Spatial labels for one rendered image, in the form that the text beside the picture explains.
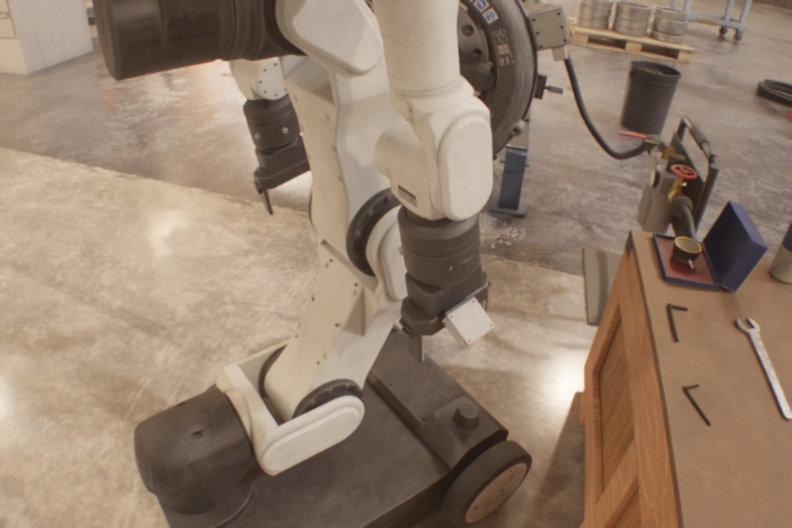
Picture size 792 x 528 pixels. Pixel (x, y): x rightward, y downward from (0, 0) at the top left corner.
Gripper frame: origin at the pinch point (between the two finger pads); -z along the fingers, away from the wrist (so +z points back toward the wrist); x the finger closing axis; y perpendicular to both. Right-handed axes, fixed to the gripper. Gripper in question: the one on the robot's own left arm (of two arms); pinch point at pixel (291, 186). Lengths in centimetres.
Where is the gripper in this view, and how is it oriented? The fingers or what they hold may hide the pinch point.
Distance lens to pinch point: 100.7
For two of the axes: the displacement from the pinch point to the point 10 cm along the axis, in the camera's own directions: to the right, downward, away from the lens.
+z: -1.3, -7.3, -6.7
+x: 8.0, -4.7, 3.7
